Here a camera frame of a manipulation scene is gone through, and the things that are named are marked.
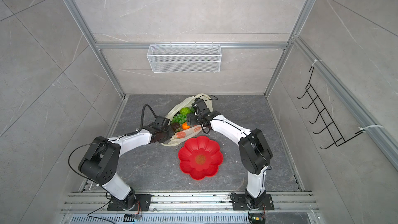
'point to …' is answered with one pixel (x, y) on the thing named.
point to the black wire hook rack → (322, 112)
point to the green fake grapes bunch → (180, 118)
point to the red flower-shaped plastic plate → (200, 157)
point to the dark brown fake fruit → (175, 126)
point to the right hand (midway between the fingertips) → (193, 117)
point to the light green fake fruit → (185, 110)
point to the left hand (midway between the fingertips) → (173, 130)
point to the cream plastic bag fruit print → (188, 103)
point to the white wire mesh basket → (184, 58)
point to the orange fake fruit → (185, 126)
